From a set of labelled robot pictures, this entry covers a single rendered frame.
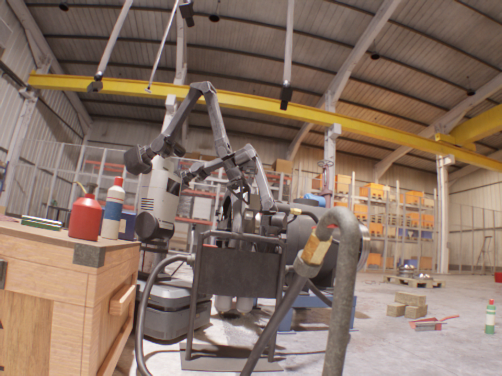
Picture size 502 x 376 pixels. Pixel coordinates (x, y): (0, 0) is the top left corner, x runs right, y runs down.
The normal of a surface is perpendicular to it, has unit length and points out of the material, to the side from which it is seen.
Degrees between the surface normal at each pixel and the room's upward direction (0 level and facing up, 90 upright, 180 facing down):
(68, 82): 90
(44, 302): 90
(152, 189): 90
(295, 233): 81
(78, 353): 90
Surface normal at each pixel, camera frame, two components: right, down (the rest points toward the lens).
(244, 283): 0.25, -0.17
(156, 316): -0.30, -0.22
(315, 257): 0.12, 0.49
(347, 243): -0.61, -0.17
